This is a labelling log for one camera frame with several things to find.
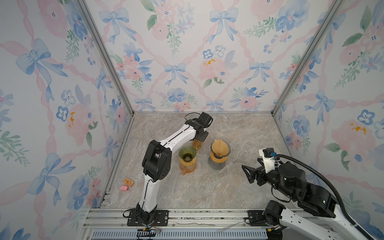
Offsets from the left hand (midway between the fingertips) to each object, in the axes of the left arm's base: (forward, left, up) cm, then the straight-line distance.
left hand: (200, 133), depth 94 cm
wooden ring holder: (-20, +7, -1) cm, 21 cm away
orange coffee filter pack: (-4, +2, -6) cm, 8 cm away
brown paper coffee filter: (-12, -11, +3) cm, 16 cm away
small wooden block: (-28, +41, -10) cm, 50 cm away
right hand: (-27, -21, +14) cm, 36 cm away
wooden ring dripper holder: (-18, -9, -2) cm, 20 cm away
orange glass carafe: (-18, +8, -13) cm, 24 cm away
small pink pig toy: (-31, +42, -10) cm, 53 cm away
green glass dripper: (-14, +8, 0) cm, 16 cm away
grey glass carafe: (-19, -9, -7) cm, 22 cm away
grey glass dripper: (-15, -10, -2) cm, 18 cm away
